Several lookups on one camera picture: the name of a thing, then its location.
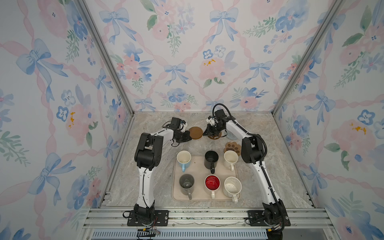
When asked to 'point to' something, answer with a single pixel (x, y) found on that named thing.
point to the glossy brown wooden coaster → (215, 137)
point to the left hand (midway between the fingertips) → (191, 137)
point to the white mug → (232, 186)
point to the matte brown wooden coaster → (195, 132)
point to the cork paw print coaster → (233, 146)
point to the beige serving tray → (197, 183)
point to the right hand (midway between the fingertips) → (203, 133)
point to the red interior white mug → (212, 183)
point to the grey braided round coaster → (231, 136)
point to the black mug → (211, 160)
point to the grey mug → (186, 182)
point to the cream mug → (230, 157)
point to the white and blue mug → (183, 158)
